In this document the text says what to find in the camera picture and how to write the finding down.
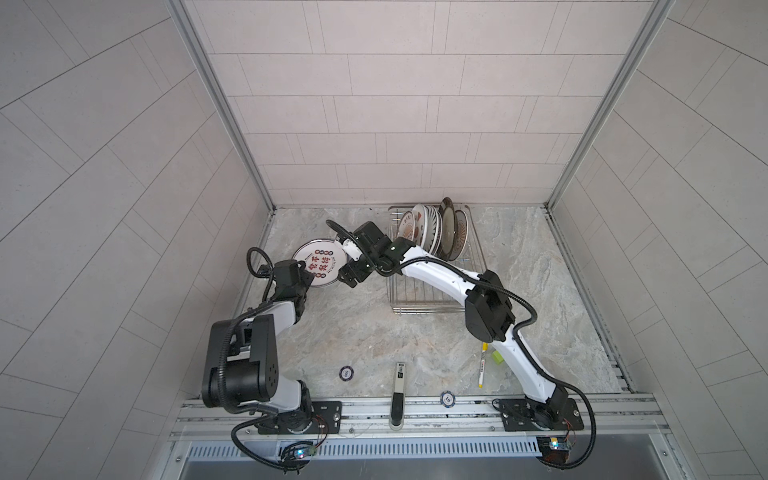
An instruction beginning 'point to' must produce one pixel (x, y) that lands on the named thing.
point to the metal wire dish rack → (408, 294)
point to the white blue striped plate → (434, 230)
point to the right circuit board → (554, 449)
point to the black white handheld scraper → (397, 413)
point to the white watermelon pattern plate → (421, 224)
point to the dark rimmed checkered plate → (449, 229)
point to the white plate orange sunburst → (406, 226)
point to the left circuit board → (304, 453)
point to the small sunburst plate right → (461, 229)
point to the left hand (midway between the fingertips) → (311, 265)
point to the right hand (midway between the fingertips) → (346, 270)
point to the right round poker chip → (447, 399)
